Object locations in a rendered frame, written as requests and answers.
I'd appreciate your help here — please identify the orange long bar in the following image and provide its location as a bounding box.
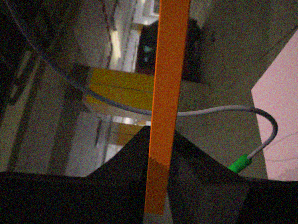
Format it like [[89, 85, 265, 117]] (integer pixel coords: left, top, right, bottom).
[[144, 0, 191, 215]]

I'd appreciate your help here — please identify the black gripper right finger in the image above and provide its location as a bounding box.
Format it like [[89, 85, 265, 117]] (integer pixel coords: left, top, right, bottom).
[[167, 130, 298, 224]]

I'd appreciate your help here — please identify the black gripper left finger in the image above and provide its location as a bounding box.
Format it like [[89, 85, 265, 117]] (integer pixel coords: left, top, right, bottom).
[[0, 125, 151, 224]]

